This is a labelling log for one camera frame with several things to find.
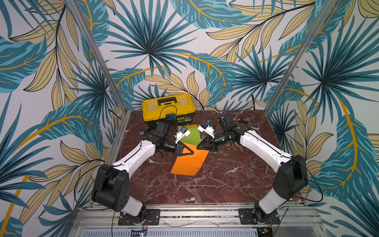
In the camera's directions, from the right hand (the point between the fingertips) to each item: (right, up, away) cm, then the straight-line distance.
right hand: (198, 147), depth 75 cm
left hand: (-4, -4, -2) cm, 5 cm away
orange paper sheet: (-5, -9, +1) cm, 11 cm away
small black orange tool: (+33, +15, +38) cm, 52 cm away
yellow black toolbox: (-13, +22, +25) cm, 35 cm away
